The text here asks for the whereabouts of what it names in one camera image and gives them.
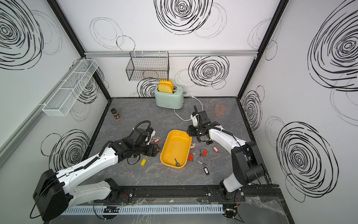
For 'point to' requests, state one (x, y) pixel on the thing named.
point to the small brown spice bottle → (114, 111)
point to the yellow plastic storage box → (177, 144)
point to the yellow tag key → (143, 162)
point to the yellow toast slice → (165, 86)
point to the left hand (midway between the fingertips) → (156, 148)
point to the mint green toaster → (174, 100)
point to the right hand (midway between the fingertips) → (189, 131)
